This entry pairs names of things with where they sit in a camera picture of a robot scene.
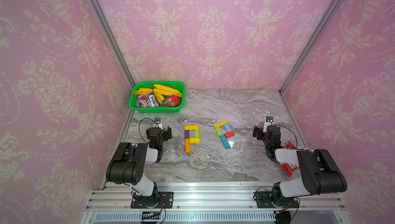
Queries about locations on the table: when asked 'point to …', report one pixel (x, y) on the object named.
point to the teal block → (225, 141)
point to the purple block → (186, 134)
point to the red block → (229, 134)
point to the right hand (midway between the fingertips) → (261, 126)
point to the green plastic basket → (179, 86)
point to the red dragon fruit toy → (172, 101)
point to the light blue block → (228, 128)
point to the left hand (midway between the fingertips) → (161, 127)
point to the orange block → (187, 145)
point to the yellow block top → (191, 128)
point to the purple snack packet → (148, 100)
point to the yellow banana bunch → (159, 91)
